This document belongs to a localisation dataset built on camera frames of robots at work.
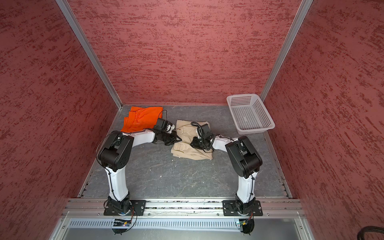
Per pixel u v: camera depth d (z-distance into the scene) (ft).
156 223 2.33
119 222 2.39
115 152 1.73
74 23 2.48
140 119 3.60
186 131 3.28
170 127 2.97
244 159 1.72
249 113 3.84
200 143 2.80
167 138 2.85
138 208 2.43
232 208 2.42
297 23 2.50
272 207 2.49
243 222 2.38
